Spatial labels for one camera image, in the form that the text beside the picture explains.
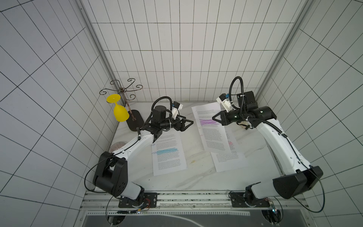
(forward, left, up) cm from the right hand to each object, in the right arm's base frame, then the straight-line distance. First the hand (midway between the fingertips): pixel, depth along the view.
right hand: (214, 114), depth 73 cm
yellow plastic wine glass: (+5, +56, -8) cm, 57 cm away
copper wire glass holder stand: (+13, +55, -29) cm, 63 cm away
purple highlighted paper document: (-6, 0, -9) cm, 11 cm away
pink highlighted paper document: (-11, -18, -30) cm, 37 cm away
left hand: (-1, +14, -7) cm, 16 cm away
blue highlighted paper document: (-10, +27, -29) cm, 41 cm away
